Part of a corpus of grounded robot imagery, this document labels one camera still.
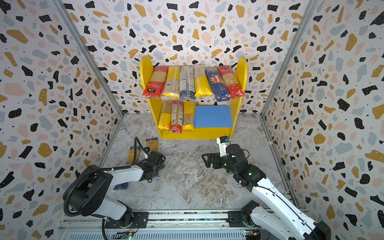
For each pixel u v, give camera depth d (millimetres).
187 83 758
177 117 958
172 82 767
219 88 718
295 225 409
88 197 429
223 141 660
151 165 731
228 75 802
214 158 653
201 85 732
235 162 548
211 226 732
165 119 965
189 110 1003
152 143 1004
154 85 743
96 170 501
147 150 832
